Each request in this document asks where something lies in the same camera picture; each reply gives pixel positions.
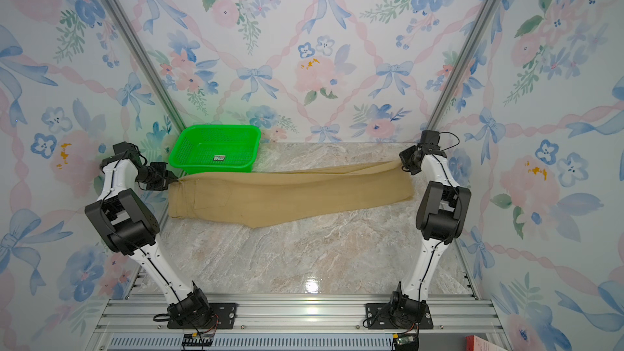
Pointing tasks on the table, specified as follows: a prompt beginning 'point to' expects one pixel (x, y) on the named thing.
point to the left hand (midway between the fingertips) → (181, 171)
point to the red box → (474, 343)
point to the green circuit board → (404, 340)
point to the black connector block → (203, 339)
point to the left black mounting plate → (223, 318)
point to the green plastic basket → (216, 149)
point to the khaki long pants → (249, 198)
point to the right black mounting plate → (379, 316)
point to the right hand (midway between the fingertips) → (405, 155)
